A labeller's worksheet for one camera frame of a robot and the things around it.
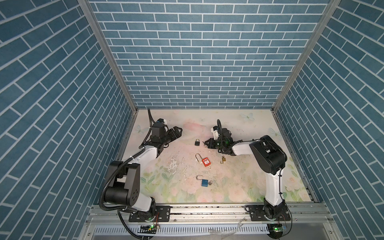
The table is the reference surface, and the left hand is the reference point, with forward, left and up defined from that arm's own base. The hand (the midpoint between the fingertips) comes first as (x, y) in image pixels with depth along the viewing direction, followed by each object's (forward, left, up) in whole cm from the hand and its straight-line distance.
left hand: (179, 131), depth 91 cm
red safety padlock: (-14, -16, -12) cm, 25 cm away
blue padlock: (-27, -15, -13) cm, 34 cm away
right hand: (0, -16, -11) cm, 19 cm away
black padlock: (0, -11, -13) cm, 17 cm away
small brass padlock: (-13, -28, -13) cm, 34 cm away
